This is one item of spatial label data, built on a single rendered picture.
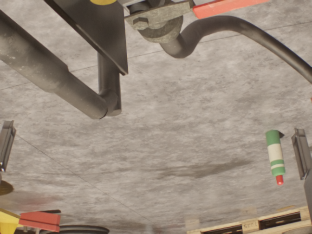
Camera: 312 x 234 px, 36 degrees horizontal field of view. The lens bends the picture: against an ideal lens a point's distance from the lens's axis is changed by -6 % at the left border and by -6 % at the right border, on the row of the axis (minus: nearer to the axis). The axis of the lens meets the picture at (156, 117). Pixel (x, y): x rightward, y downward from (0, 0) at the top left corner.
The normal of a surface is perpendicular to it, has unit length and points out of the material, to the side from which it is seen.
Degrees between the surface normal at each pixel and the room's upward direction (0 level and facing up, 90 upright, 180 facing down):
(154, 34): 81
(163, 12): 0
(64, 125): 0
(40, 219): 90
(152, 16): 0
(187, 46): 75
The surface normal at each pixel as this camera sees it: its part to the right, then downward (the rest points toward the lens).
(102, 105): 0.92, 0.02
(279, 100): 0.10, 0.91
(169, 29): -0.28, -0.22
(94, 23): 0.93, -0.22
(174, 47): 0.31, 0.80
